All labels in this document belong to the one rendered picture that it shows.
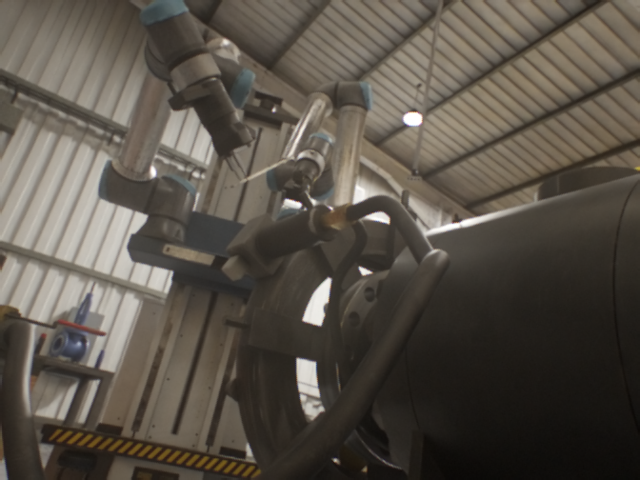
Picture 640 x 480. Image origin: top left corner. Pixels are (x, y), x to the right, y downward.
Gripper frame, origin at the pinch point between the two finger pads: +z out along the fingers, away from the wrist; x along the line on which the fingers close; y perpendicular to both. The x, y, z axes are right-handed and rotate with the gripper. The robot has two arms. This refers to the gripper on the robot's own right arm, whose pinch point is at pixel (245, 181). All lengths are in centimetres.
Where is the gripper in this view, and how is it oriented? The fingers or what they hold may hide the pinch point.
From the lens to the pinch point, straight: 110.9
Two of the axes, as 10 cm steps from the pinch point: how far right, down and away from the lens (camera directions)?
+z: 4.6, 8.8, 1.5
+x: -7.6, 3.0, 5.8
